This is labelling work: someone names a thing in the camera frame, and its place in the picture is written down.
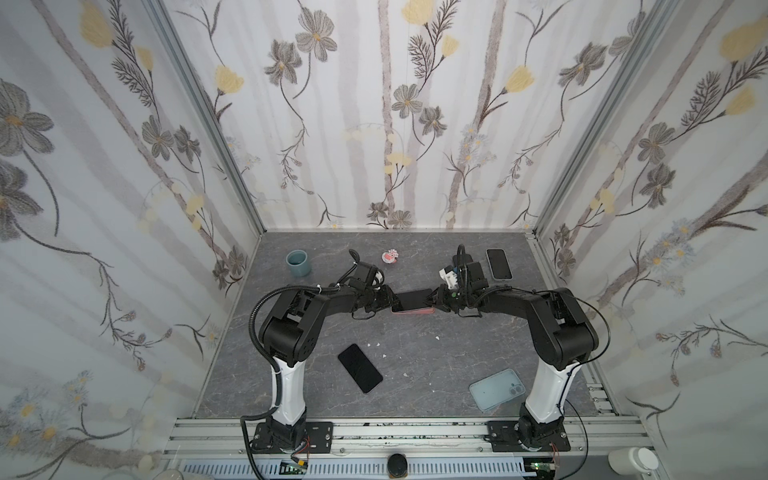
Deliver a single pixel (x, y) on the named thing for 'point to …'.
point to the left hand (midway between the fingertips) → (393, 294)
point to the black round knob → (397, 465)
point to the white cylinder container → (633, 461)
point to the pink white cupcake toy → (390, 256)
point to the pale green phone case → (496, 390)
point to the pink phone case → (416, 312)
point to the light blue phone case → (499, 264)
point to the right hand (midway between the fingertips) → (420, 292)
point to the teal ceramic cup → (298, 260)
